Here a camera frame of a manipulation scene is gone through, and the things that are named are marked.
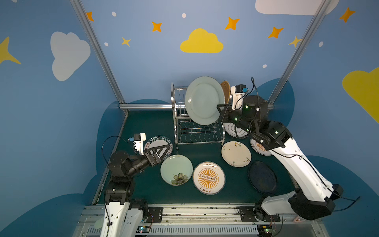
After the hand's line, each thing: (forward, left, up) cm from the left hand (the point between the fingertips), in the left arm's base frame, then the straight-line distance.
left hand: (168, 149), depth 63 cm
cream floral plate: (+16, -41, -33) cm, 55 cm away
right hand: (+15, -22, +13) cm, 30 cm away
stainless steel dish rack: (+31, -7, -29) cm, 43 cm away
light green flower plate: (+4, -1, -34) cm, 34 cm away
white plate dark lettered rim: (+25, +14, -32) cm, 43 cm away
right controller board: (-26, -47, -32) cm, 63 cm away
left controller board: (-27, +13, -31) cm, 43 cm away
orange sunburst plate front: (-1, -21, -32) cm, 38 cm away
